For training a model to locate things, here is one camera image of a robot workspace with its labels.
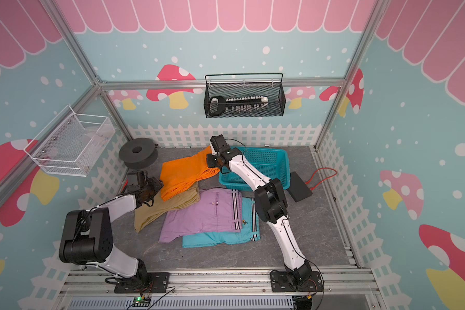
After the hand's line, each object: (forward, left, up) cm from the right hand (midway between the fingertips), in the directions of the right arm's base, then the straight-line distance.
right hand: (210, 160), depth 97 cm
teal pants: (-33, -19, -10) cm, 40 cm away
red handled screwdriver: (-5, +49, -15) cm, 51 cm away
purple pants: (-23, -5, -9) cm, 25 cm away
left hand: (-10, +24, -7) cm, 27 cm away
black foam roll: (+13, +44, -7) cm, 46 cm away
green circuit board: (-57, +23, -16) cm, 64 cm away
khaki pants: (-26, +29, -8) cm, 39 cm away
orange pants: (-4, +17, -6) cm, 19 cm away
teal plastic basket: (+7, -35, -10) cm, 37 cm away
